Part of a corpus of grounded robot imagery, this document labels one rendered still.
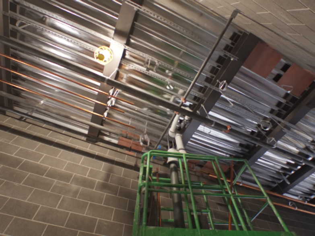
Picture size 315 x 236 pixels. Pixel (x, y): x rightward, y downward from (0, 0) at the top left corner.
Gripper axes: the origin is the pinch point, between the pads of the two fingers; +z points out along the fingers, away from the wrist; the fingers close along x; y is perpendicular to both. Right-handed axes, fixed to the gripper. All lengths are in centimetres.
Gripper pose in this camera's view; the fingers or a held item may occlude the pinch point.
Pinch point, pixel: (184, 126)
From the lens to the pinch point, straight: 285.6
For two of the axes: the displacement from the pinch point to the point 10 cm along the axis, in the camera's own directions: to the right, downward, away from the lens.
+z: -2.2, 8.5, 4.8
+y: 4.4, 5.2, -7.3
